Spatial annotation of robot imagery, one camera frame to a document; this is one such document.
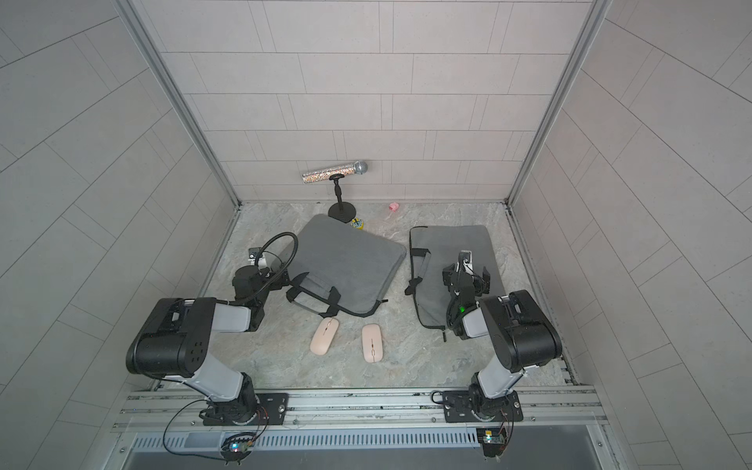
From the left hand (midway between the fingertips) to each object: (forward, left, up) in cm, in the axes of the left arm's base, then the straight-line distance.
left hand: (277, 259), depth 95 cm
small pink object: (+26, -39, -2) cm, 47 cm away
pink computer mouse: (-25, -19, -2) cm, 31 cm away
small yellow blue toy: (+18, -25, -2) cm, 31 cm away
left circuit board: (-49, -3, -1) cm, 49 cm away
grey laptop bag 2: (+6, -53, -2) cm, 53 cm away
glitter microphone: (+24, -26, +19) cm, 41 cm away
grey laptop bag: (-2, -21, 0) cm, 21 cm away
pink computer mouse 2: (-26, -32, -2) cm, 41 cm away
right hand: (-1, -63, +2) cm, 63 cm away
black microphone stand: (+24, -18, -1) cm, 30 cm away
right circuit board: (-47, -62, -4) cm, 78 cm away
